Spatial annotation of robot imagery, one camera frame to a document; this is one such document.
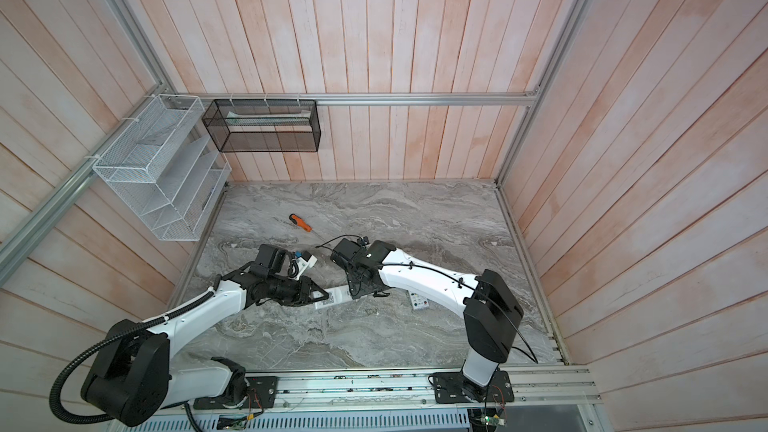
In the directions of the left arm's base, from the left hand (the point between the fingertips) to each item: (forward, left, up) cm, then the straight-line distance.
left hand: (324, 303), depth 80 cm
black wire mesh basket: (+60, +27, +15) cm, 68 cm away
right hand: (+5, -13, +1) cm, 14 cm away
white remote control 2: (+4, -27, -7) cm, 28 cm away
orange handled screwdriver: (+33, +14, -8) cm, 37 cm away
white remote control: (+2, -3, -1) cm, 4 cm away
